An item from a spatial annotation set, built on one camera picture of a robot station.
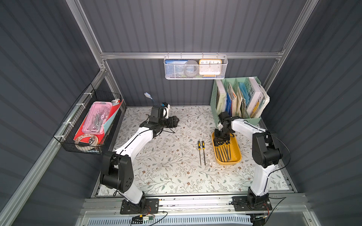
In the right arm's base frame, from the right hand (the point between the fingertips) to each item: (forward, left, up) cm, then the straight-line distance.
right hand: (219, 139), depth 96 cm
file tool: (-5, +11, -4) cm, 13 cm away
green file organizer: (+21, -16, +19) cm, 33 cm away
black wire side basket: (-18, +75, +33) cm, 84 cm away
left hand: (+4, +31, +17) cm, 36 cm away
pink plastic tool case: (-8, +69, +28) cm, 75 cm away
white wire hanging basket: (+30, +27, +32) cm, 51 cm away
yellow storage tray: (-10, -10, -3) cm, 14 cm away
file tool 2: (-6, +14, -4) cm, 15 cm away
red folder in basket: (-16, +65, +25) cm, 71 cm away
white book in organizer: (+22, -26, +18) cm, 38 cm away
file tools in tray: (-8, -2, -3) cm, 8 cm away
